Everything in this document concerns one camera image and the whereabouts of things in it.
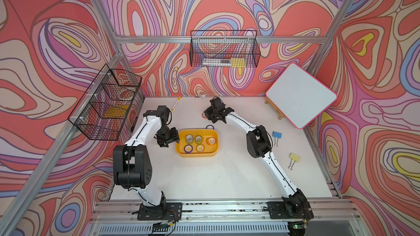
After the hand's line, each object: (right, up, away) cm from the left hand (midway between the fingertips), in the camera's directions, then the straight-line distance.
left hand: (175, 142), depth 87 cm
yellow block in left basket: (-22, +17, -15) cm, 32 cm away
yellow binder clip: (+67, -9, +4) cm, 67 cm away
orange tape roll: (+19, -1, +9) cm, 21 cm away
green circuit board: (-3, -34, -16) cm, 38 cm away
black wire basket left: (-30, +16, -15) cm, 37 cm away
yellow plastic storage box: (+19, -6, +6) cm, 20 cm away
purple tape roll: (+6, -5, +6) cm, 10 cm away
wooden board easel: (+63, +18, +20) cm, 68 cm away
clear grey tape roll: (+6, +1, +8) cm, 10 cm away
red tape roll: (+14, +13, +21) cm, 28 cm away
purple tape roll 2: (+20, +7, +17) cm, 27 cm away
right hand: (+15, +14, +22) cm, 30 cm away
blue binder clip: (+61, +2, +15) cm, 63 cm away
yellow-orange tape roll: (+13, -4, +6) cm, 15 cm away
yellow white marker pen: (-5, +25, +32) cm, 41 cm away
